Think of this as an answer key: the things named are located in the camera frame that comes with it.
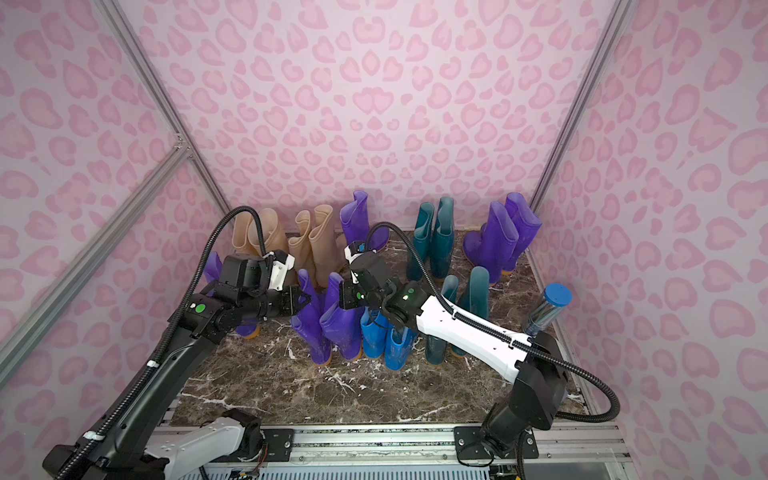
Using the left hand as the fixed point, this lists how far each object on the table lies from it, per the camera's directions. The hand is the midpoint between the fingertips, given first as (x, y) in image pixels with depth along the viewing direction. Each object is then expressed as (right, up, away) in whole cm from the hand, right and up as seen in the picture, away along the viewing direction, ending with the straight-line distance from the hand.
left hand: (312, 296), depth 72 cm
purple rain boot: (-1, -6, -2) cm, 6 cm away
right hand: (+6, +2, +3) cm, 7 cm away
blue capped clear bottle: (+62, -1, +6) cm, 62 cm away
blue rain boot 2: (+20, -8, -8) cm, 24 cm away
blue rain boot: (+15, -6, -6) cm, 17 cm away
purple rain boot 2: (+8, -6, -2) cm, 10 cm away
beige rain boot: (-7, +12, +14) cm, 20 cm away
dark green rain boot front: (+33, +14, +13) cm, 38 cm away
